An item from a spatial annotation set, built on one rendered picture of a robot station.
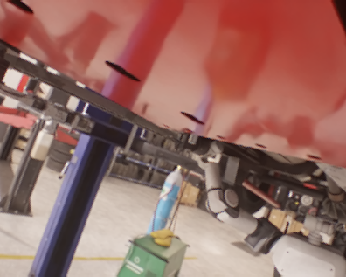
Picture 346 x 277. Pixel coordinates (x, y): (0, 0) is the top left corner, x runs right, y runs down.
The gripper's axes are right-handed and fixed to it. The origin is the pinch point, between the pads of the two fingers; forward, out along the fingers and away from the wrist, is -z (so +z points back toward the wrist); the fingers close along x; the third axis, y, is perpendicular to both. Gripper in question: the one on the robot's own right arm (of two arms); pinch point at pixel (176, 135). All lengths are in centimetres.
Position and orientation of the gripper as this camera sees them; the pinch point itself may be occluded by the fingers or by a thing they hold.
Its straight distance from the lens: 101.3
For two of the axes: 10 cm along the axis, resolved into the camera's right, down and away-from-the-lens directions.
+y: -6.3, -1.8, 7.5
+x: -3.5, 9.3, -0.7
